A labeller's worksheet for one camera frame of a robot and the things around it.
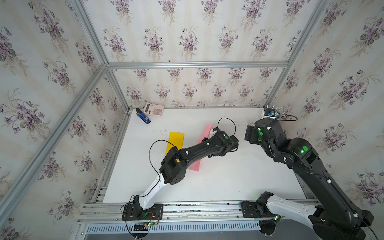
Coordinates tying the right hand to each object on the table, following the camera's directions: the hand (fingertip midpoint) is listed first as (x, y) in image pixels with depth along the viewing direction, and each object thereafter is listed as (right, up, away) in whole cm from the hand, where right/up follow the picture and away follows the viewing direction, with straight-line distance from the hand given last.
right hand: (258, 129), depth 65 cm
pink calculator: (-60, +13, +50) cm, 80 cm away
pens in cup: (+29, +9, +35) cm, 47 cm away
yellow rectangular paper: (-40, -9, +36) cm, 55 cm away
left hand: (-24, -12, +20) cm, 33 cm away
